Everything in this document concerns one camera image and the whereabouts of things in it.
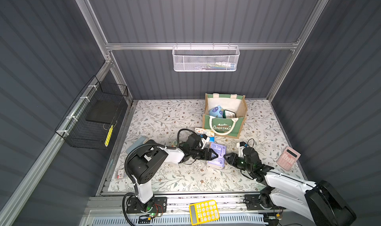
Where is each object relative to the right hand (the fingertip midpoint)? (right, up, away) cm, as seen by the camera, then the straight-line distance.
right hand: (227, 157), depth 86 cm
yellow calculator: (-14, -22, -15) cm, 30 cm away
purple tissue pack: (-4, +4, +1) cm, 5 cm away
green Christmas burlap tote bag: (+3, +18, -1) cm, 18 cm away
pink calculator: (+38, -2, +3) cm, 38 cm away
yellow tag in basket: (-59, +15, -18) cm, 63 cm away
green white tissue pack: (+3, +25, +11) cm, 28 cm away
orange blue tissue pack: (-9, +13, +7) cm, 17 cm away
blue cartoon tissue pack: (-4, +27, +11) cm, 29 cm away
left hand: (-6, -1, -1) cm, 6 cm away
